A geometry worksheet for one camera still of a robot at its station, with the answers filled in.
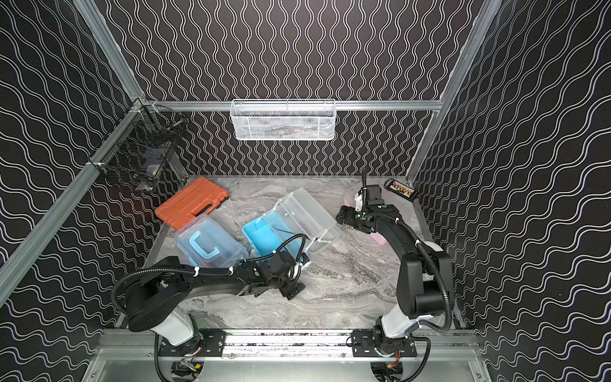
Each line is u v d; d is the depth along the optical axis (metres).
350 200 1.00
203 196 1.06
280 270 0.68
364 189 0.72
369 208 0.70
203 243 0.84
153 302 0.44
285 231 0.92
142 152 0.94
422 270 0.45
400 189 1.13
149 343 0.76
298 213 0.95
